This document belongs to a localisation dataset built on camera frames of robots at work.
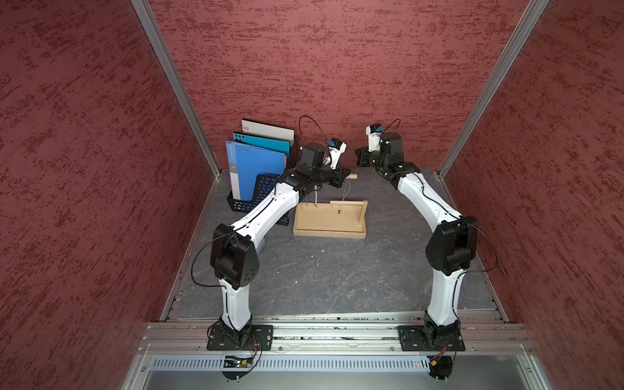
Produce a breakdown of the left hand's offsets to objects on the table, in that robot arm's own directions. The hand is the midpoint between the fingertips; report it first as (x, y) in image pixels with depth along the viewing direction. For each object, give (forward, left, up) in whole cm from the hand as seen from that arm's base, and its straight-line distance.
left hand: (347, 174), depth 81 cm
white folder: (+26, +31, -1) cm, 41 cm away
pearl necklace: (+4, +11, -17) cm, 21 cm away
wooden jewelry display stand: (-2, +2, -25) cm, 25 cm away
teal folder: (+16, +30, 0) cm, 34 cm away
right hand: (+12, -4, -1) cm, 13 cm away
